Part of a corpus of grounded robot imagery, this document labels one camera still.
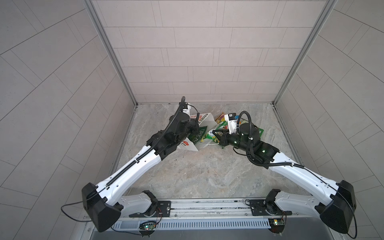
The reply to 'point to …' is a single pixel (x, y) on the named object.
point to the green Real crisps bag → (197, 137)
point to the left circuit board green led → (148, 225)
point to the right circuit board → (277, 225)
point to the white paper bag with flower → (203, 120)
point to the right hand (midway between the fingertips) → (212, 133)
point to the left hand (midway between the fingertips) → (202, 118)
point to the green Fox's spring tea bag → (260, 131)
